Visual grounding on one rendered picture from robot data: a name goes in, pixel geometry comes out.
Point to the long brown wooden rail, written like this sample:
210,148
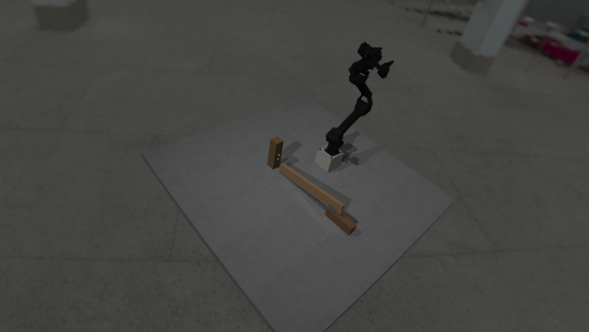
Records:
312,189

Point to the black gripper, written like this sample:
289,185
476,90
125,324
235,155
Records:
369,62

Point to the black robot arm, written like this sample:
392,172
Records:
335,135

